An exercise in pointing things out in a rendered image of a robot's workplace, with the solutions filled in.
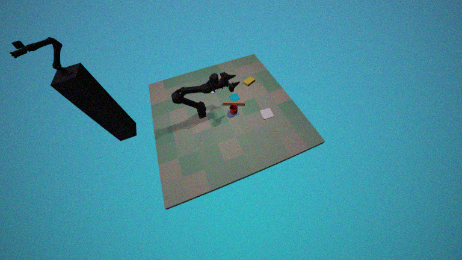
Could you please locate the yellow rectangular block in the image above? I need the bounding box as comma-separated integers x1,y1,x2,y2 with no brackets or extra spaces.
243,76,255,86

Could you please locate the dark red cup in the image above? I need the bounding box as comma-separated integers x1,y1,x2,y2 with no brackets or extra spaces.
229,104,238,115

